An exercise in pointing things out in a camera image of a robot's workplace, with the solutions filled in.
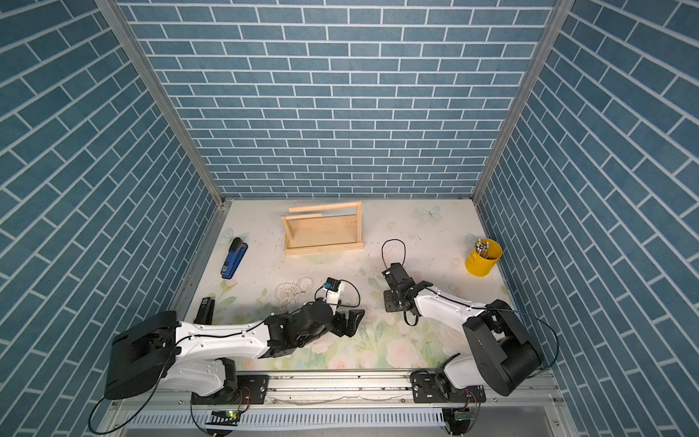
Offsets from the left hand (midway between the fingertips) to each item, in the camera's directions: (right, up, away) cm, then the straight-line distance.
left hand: (360, 314), depth 78 cm
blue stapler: (-47, +14, +20) cm, 53 cm away
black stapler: (-49, -2, +7) cm, 49 cm away
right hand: (+11, 0, +13) cm, 17 cm away
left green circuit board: (-37, -26, -6) cm, 45 cm away
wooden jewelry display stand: (-17, +22, +30) cm, 41 cm away
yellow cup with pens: (+41, +15, +12) cm, 45 cm away
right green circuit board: (+28, -25, -7) cm, 38 cm away
